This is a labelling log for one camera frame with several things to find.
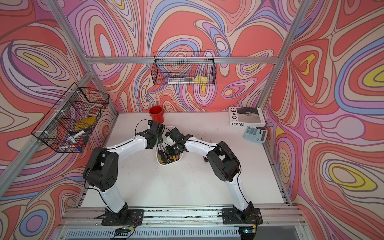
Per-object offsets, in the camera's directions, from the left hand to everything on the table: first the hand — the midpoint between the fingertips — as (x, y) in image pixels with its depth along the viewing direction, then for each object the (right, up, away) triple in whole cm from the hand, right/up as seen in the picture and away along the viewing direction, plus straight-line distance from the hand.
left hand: (158, 137), depth 96 cm
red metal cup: (-4, +17, +11) cm, 21 cm away
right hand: (+8, -12, -4) cm, 15 cm away
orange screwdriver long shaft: (+31, -13, -5) cm, 34 cm away
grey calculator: (+68, +2, +9) cm, 68 cm away
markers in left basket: (-29, -1, -31) cm, 43 cm away
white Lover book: (+64, +15, +17) cm, 68 cm away
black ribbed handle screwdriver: (+4, -11, -5) cm, 13 cm away
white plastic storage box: (+7, -3, -9) cm, 11 cm away
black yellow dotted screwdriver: (+7, -11, -6) cm, 15 cm away
